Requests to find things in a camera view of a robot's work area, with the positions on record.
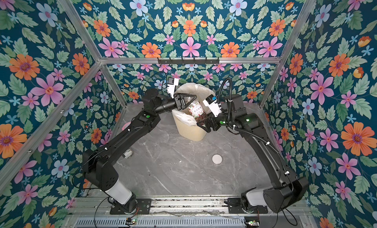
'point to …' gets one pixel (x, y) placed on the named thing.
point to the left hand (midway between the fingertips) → (193, 95)
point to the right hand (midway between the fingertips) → (208, 114)
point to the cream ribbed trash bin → (189, 132)
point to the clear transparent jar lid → (227, 147)
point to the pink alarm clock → (125, 125)
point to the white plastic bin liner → (199, 91)
